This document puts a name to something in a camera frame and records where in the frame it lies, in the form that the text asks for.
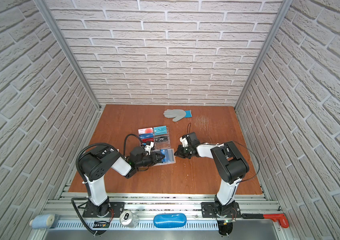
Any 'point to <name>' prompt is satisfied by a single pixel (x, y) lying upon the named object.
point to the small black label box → (101, 224)
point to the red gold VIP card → (148, 139)
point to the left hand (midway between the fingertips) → (165, 155)
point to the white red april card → (145, 130)
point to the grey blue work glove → (178, 114)
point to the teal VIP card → (160, 130)
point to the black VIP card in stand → (161, 139)
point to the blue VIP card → (146, 136)
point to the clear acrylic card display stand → (161, 145)
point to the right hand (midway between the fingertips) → (174, 153)
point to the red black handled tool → (280, 217)
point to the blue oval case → (170, 220)
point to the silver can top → (129, 219)
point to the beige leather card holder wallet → (169, 154)
